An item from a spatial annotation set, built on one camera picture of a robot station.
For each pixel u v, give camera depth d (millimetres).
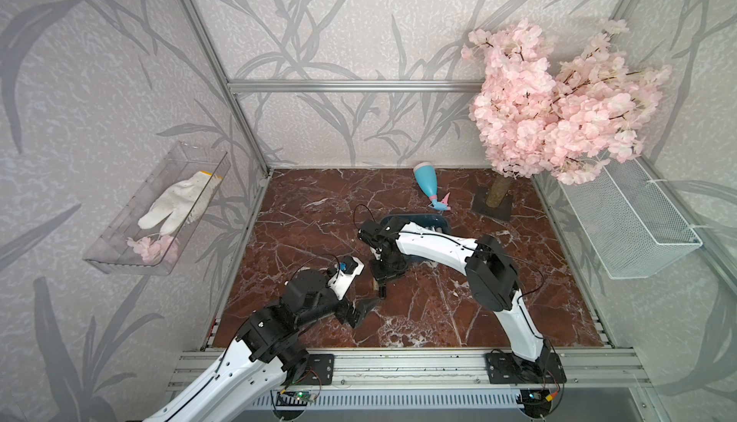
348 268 598
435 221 1027
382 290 867
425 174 1120
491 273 522
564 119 625
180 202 677
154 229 630
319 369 737
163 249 559
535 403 698
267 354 488
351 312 618
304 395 702
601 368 753
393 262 747
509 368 722
